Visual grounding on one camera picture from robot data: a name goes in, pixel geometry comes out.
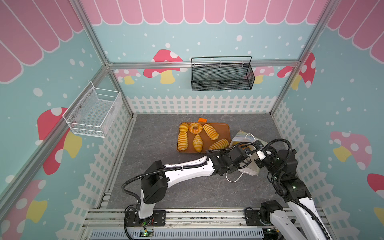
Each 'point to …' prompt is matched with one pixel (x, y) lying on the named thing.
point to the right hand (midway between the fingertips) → (257, 145)
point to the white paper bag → (253, 168)
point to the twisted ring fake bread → (197, 131)
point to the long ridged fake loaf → (219, 144)
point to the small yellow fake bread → (197, 143)
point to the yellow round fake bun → (183, 127)
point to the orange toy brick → (202, 120)
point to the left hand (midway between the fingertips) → (231, 159)
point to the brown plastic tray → (223, 128)
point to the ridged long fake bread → (182, 143)
